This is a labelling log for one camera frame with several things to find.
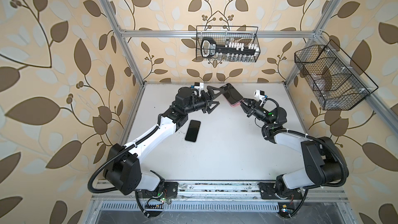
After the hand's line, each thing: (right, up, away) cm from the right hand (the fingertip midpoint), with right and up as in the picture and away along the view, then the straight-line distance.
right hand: (237, 100), depth 75 cm
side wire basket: (+48, +8, -2) cm, 48 cm away
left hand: (-9, +2, -6) cm, 11 cm away
